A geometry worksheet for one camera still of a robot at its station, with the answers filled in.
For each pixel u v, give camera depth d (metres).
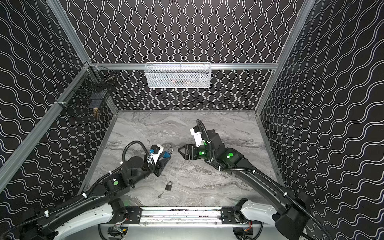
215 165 0.53
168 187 0.84
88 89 0.95
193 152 0.62
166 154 0.72
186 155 0.62
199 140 0.64
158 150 0.62
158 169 0.63
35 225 0.41
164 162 0.67
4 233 0.40
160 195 0.81
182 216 0.76
